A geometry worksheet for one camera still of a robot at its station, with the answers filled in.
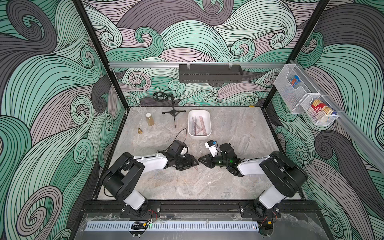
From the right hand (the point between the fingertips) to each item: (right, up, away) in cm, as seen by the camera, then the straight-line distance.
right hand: (200, 158), depth 87 cm
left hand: (-3, -2, -2) cm, 4 cm away
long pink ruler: (+4, +18, +20) cm, 27 cm away
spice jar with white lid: (-36, +23, +24) cm, 49 cm away
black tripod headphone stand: (-26, +39, +7) cm, 47 cm away
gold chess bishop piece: (-42, +15, +16) cm, 47 cm away
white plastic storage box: (+1, +20, +22) cm, 29 cm away
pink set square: (-3, -5, 0) cm, 6 cm away
